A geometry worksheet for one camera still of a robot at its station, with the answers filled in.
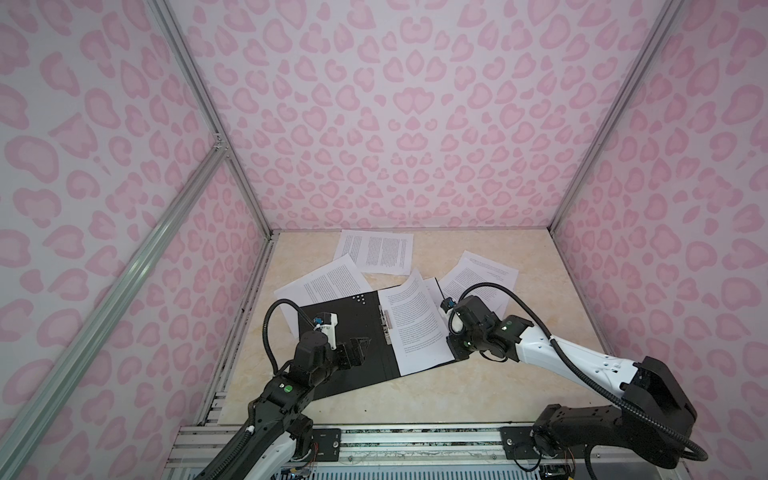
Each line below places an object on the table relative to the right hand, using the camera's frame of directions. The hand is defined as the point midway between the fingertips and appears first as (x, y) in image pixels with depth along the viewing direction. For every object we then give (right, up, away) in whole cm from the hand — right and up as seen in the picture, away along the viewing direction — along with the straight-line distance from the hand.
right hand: (449, 341), depth 82 cm
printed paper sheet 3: (-1, +11, +19) cm, 22 cm away
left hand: (-25, +1, -2) cm, 25 cm away
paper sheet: (-22, +25, +31) cm, 45 cm away
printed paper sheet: (-34, +16, +24) cm, 45 cm away
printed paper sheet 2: (-8, 0, +10) cm, 13 cm away
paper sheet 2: (+12, +19, +25) cm, 34 cm away
